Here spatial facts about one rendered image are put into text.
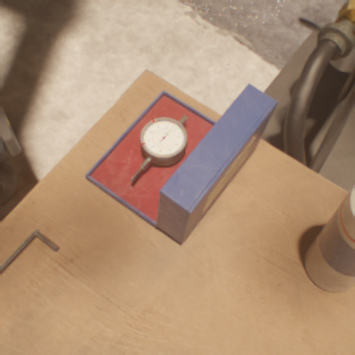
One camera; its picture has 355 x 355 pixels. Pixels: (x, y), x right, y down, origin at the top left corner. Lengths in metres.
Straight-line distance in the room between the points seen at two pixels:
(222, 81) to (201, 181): 0.82
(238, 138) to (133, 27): 0.93
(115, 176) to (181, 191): 0.16
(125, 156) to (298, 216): 0.23
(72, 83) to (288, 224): 0.83
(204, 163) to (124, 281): 0.17
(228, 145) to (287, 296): 0.19
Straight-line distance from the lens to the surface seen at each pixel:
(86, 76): 1.33
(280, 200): 0.63
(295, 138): 0.79
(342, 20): 0.86
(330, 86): 1.33
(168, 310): 0.58
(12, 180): 1.11
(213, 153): 0.51
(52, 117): 1.27
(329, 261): 0.53
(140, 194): 0.62
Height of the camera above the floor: 1.04
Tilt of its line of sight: 64 degrees down
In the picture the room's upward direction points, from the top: straight up
